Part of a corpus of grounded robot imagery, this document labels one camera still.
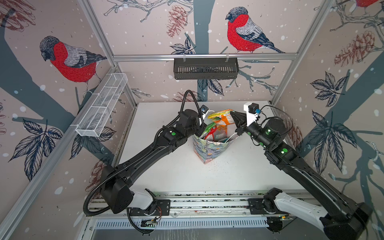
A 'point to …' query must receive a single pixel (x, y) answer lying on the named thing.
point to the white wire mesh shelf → (94, 120)
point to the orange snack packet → (221, 119)
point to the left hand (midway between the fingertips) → (205, 116)
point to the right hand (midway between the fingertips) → (232, 110)
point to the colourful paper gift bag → (206, 150)
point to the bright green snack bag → (208, 134)
